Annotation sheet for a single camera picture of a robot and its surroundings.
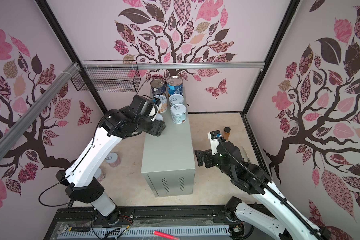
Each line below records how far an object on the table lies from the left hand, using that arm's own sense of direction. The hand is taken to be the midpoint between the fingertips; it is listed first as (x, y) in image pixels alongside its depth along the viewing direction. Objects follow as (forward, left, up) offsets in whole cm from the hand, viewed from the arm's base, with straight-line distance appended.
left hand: (156, 126), depth 68 cm
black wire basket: (+65, +49, -17) cm, 83 cm away
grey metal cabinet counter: (-19, -7, 0) cm, 20 cm away
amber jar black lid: (+18, -43, -27) cm, 54 cm away
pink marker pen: (-39, -5, -33) cm, 52 cm away
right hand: (-9, -22, -4) cm, 24 cm away
